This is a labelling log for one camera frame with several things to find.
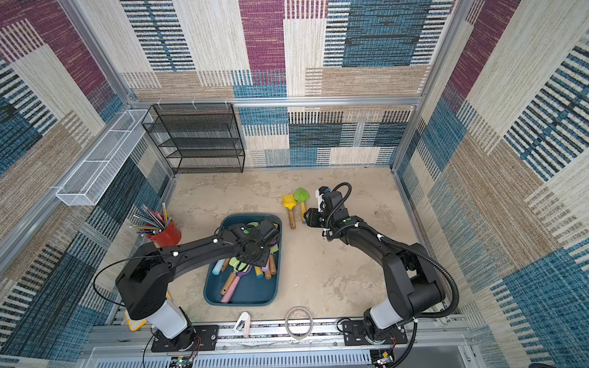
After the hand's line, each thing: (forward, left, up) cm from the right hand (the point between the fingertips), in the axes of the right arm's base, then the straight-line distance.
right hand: (311, 217), depth 91 cm
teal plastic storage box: (-24, +23, -10) cm, 35 cm away
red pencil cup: (-4, +57, -6) cm, 57 cm away
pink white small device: (-35, +23, -8) cm, 43 cm away
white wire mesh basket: (-2, +69, +25) cm, 73 cm away
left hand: (-14, +19, -6) cm, 24 cm away
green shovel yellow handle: (+17, +4, -8) cm, 20 cm away
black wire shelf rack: (+39, +51, +10) cm, 65 cm away
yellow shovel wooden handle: (+13, +9, -7) cm, 18 cm away
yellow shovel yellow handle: (-19, +19, -6) cm, 28 cm away
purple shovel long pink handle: (-28, +30, -7) cm, 42 cm away
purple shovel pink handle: (-20, +16, -6) cm, 26 cm away
